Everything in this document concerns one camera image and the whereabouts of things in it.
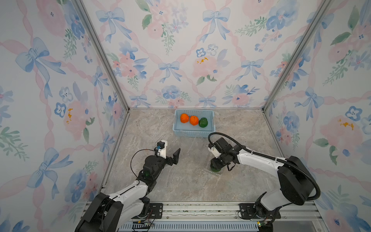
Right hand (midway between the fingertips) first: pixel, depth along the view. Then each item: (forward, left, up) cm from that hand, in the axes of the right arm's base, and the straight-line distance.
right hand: (211, 157), depth 90 cm
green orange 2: (-6, -2, -3) cm, 7 cm away
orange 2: (+28, +11, +3) cm, 31 cm away
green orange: (+28, +4, +1) cm, 28 cm away
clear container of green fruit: (-9, -3, -1) cm, 9 cm away
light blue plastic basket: (+24, +15, -4) cm, 29 cm away
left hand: (+1, +23, +12) cm, 26 cm away
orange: (+30, +18, +4) cm, 35 cm away
